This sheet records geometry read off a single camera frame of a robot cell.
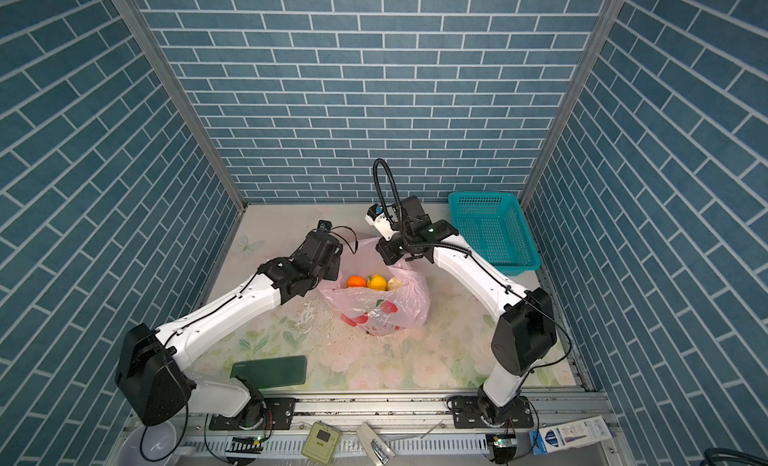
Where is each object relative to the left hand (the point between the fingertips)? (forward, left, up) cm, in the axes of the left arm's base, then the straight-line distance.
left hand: (331, 257), depth 83 cm
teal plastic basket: (+27, -58, -17) cm, 66 cm away
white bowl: (-41, +40, -18) cm, 60 cm away
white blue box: (-41, -60, -15) cm, 74 cm away
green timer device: (-42, 0, -16) cm, 44 cm away
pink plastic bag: (-15, -13, -4) cm, 20 cm away
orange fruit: (0, -6, -13) cm, 14 cm away
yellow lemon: (-1, -13, -12) cm, 17 cm away
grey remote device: (-43, -14, -16) cm, 48 cm away
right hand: (+2, -13, +4) cm, 14 cm away
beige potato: (-2, -18, -12) cm, 21 cm away
